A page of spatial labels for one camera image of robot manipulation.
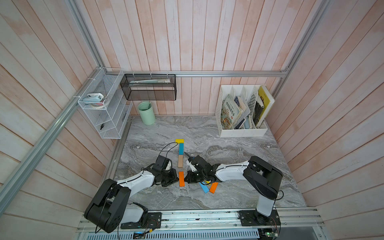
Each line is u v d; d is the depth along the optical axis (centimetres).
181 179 86
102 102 69
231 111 101
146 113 107
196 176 77
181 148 100
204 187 83
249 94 107
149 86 103
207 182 74
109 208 42
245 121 102
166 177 76
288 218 76
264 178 48
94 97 69
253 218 73
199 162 72
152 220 73
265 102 97
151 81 90
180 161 95
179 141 104
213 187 84
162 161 72
